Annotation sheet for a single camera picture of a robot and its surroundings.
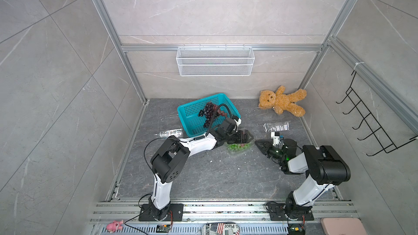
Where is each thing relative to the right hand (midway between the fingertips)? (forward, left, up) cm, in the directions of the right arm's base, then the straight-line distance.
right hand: (256, 143), depth 91 cm
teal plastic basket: (+17, +38, -4) cm, 42 cm away
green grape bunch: (-2, +12, -1) cm, 12 cm away
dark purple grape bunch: (+23, +27, +2) cm, 36 cm away
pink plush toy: (-38, +69, -2) cm, 79 cm away
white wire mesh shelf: (+45, +23, +25) cm, 56 cm away
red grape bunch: (-1, +8, +1) cm, 8 cm away
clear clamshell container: (-2, +4, -3) cm, 5 cm away
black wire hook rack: (-10, -42, +26) cm, 51 cm away
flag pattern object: (-39, +22, -2) cm, 45 cm away
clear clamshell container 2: (+8, -12, +5) cm, 15 cm away
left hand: (0, +5, +7) cm, 9 cm away
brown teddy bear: (+30, -23, +1) cm, 38 cm away
